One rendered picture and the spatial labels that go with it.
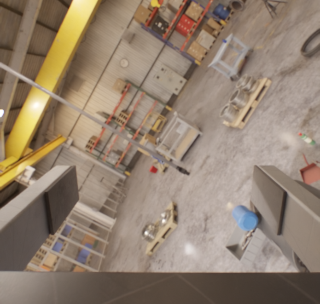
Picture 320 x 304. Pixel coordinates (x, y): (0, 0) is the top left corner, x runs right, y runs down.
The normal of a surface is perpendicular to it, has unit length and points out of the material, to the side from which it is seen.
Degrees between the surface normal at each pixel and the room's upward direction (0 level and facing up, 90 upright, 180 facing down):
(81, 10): 90
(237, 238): 90
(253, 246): 90
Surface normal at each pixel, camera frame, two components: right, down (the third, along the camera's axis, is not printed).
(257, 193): -1.00, 0.00
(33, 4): 0.04, 0.27
